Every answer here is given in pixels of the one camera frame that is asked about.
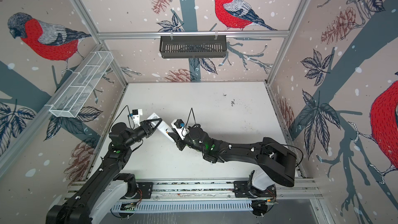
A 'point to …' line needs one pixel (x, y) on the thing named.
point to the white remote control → (162, 127)
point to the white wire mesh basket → (81, 84)
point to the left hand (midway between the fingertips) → (160, 121)
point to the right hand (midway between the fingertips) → (169, 133)
